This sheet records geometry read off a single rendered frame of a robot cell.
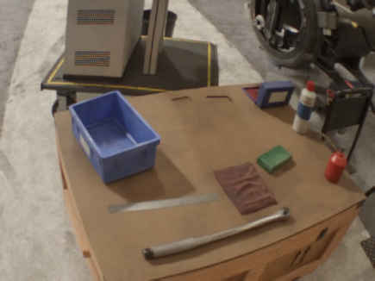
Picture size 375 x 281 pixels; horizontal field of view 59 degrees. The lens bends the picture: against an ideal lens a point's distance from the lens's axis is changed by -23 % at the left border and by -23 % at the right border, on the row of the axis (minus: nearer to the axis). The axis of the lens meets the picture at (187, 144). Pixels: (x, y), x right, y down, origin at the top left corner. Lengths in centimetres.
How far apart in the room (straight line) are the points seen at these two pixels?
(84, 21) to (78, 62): 25
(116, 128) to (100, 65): 61
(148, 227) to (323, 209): 58
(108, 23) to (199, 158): 83
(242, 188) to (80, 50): 109
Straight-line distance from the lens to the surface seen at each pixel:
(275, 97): 167
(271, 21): 260
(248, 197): 125
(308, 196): 135
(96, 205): 119
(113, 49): 193
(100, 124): 146
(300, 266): 160
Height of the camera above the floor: 135
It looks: 39 degrees down
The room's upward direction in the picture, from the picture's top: 9 degrees clockwise
